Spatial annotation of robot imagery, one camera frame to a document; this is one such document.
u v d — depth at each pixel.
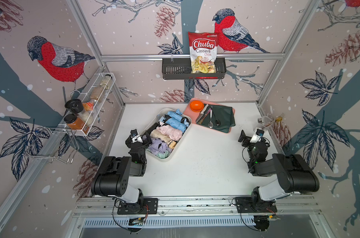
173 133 0.90
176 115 0.98
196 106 1.14
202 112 1.14
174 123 0.95
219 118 1.10
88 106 0.69
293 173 0.46
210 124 1.07
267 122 0.97
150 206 0.73
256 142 0.78
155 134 0.92
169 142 0.88
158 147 0.83
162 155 0.85
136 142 0.76
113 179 0.44
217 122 1.07
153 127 0.98
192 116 1.10
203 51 0.82
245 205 0.73
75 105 0.62
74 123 0.60
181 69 1.07
